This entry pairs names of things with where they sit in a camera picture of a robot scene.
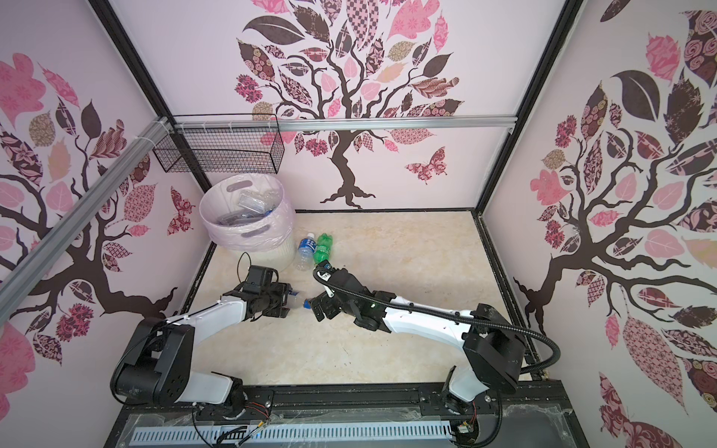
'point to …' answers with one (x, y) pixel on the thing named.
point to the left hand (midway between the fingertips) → (295, 295)
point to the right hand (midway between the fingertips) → (320, 289)
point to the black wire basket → (223, 151)
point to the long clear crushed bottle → (238, 217)
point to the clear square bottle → (257, 201)
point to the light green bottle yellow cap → (323, 247)
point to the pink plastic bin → (270, 241)
